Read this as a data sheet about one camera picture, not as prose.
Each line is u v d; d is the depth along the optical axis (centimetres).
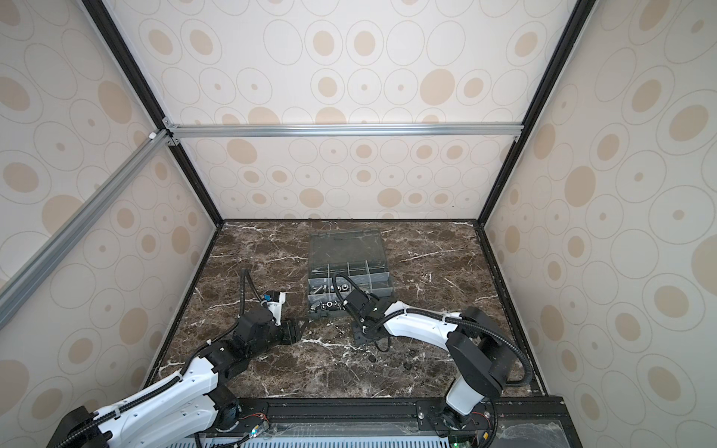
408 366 81
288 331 71
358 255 110
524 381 43
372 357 83
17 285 52
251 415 73
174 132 91
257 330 61
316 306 92
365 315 66
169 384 49
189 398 52
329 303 92
